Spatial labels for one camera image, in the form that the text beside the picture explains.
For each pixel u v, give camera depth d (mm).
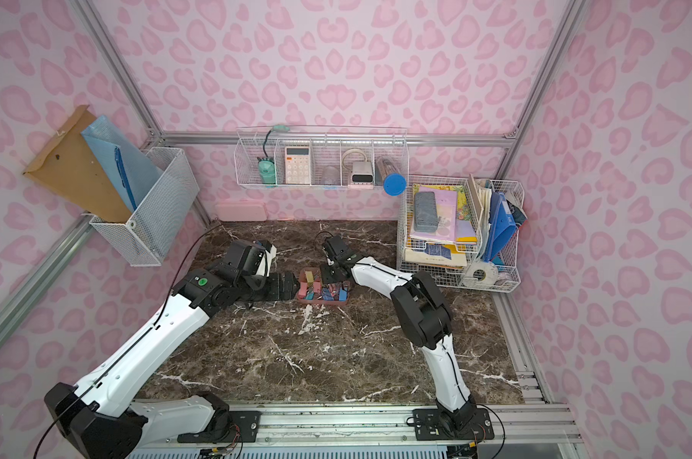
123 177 666
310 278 984
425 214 878
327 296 952
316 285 947
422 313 546
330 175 970
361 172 899
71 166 667
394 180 819
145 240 732
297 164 951
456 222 900
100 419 378
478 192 879
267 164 902
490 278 952
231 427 719
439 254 879
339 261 765
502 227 898
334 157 1008
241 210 1179
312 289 944
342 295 949
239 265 542
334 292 935
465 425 630
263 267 604
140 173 815
